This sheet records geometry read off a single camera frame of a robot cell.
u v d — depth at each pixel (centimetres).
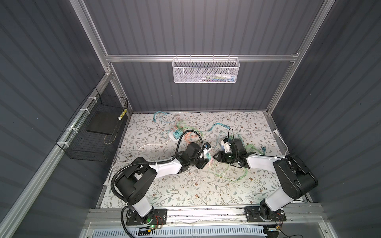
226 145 86
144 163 51
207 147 77
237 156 73
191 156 70
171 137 102
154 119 116
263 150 98
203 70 124
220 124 113
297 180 46
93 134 73
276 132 108
